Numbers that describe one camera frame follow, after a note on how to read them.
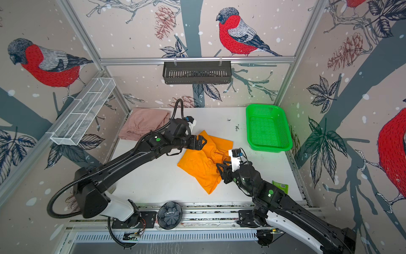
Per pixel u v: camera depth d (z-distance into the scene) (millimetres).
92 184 412
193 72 1067
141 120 1097
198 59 942
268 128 1102
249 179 518
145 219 728
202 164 844
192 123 701
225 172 622
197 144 673
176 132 578
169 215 743
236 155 615
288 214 489
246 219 728
